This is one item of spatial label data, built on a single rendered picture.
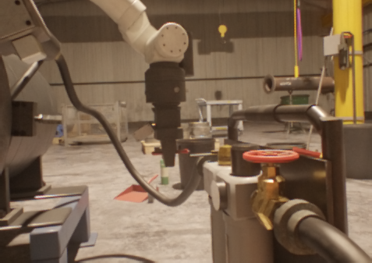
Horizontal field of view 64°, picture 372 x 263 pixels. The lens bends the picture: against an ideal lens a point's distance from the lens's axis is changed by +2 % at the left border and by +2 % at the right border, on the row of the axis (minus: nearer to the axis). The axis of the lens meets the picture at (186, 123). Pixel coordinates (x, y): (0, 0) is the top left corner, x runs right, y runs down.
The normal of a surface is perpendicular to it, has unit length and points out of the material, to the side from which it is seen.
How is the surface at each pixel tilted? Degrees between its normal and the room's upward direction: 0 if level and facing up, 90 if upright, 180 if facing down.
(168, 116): 90
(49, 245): 90
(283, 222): 84
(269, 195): 90
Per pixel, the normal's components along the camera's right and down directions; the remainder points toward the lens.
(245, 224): -0.30, 0.04
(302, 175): -0.98, 0.05
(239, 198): 0.18, 0.02
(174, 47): 0.40, 0.00
